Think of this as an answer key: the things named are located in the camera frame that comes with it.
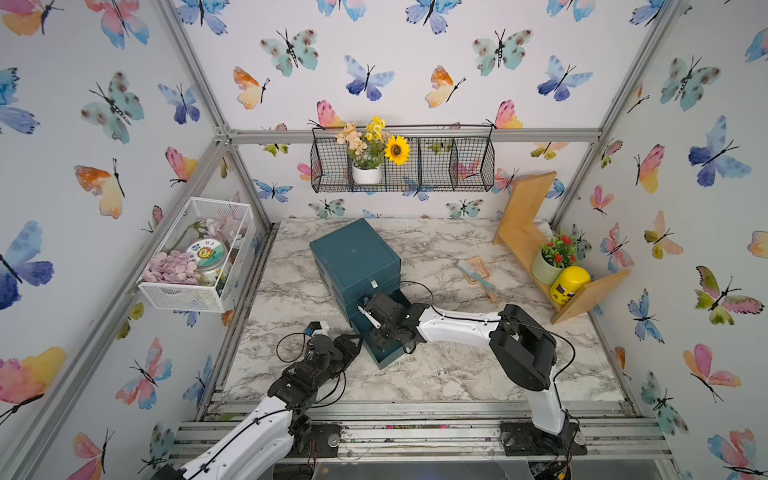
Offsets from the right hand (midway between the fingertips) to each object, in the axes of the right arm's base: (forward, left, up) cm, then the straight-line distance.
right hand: (378, 327), depth 89 cm
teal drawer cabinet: (+9, +5, +19) cm, 22 cm away
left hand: (-5, +3, +4) cm, 7 cm away
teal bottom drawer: (-10, -2, +3) cm, 10 cm away
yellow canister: (+10, -53, +12) cm, 55 cm away
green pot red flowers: (+18, -50, +15) cm, 55 cm away
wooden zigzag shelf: (+36, -47, +3) cm, 60 cm away
